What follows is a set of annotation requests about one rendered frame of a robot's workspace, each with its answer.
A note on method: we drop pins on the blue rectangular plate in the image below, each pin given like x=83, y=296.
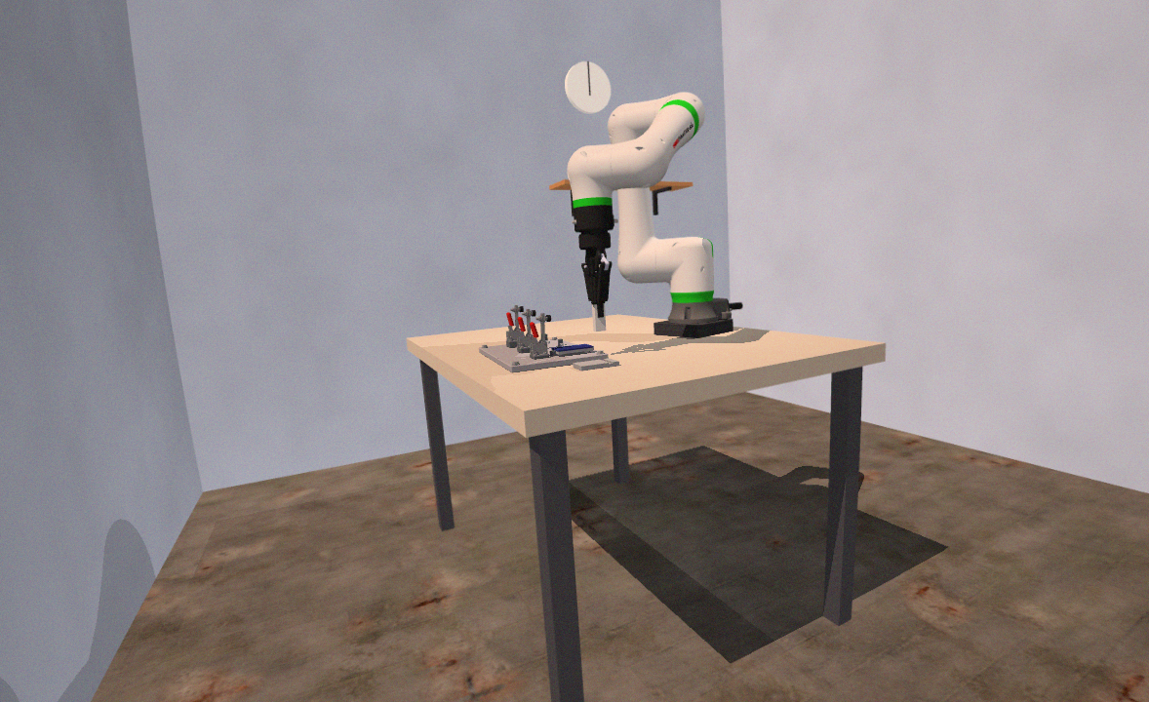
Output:
x=573, y=349

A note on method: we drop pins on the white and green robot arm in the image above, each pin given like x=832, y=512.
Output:
x=642, y=144

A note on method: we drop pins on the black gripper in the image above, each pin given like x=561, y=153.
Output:
x=597, y=277

